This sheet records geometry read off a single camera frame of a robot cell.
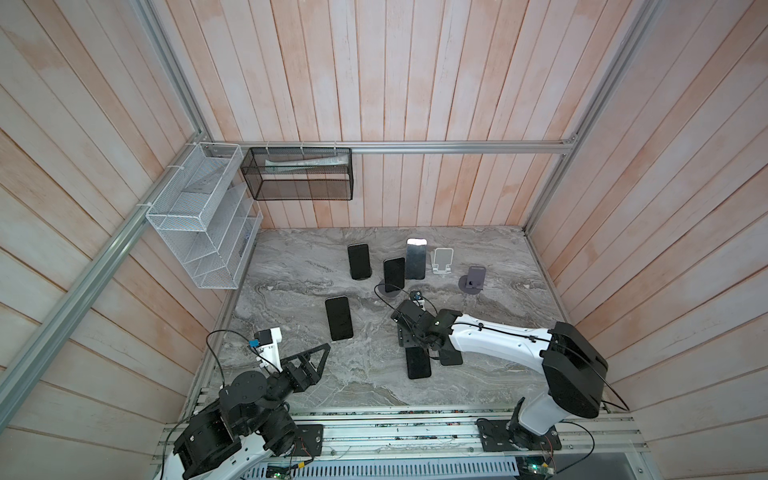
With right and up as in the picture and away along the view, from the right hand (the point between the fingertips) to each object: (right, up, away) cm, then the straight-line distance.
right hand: (409, 332), depth 87 cm
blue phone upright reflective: (+4, +22, +14) cm, 27 cm away
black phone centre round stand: (-4, +17, +6) cm, 18 cm away
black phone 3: (-16, +21, +10) cm, 28 cm away
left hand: (-22, -1, -21) cm, 31 cm away
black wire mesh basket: (-38, +53, +19) cm, 68 cm away
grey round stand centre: (-6, +12, +12) cm, 18 cm away
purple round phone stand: (+23, +14, +12) cm, 29 cm away
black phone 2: (-21, +4, +1) cm, 21 cm away
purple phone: (+2, -8, -4) cm, 9 cm away
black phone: (+12, -7, -1) cm, 14 cm away
